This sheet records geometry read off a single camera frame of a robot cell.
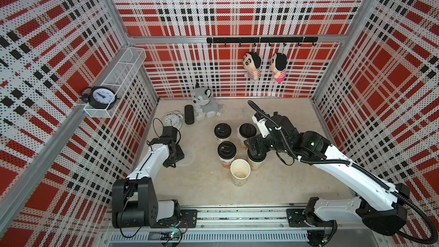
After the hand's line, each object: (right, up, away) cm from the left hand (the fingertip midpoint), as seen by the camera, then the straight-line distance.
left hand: (179, 158), depth 87 cm
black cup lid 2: (+35, +15, -4) cm, 38 cm away
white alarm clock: (-9, +20, +19) cm, 28 cm away
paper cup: (+38, -2, -7) cm, 39 cm away
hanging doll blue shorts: (+38, +50, +4) cm, 63 cm away
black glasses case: (0, +21, +22) cm, 31 cm away
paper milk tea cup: (+22, +10, -3) cm, 24 cm away
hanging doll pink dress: (+53, +52, +7) cm, 74 cm away
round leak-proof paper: (+3, -1, +8) cm, 8 cm away
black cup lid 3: (+38, +3, -12) cm, 40 cm away
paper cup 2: (+31, -1, -15) cm, 34 cm away
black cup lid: (+23, +15, -3) cm, 27 cm away
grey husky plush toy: (+12, +27, +16) cm, 34 cm away
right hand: (+37, +13, -18) cm, 43 cm away
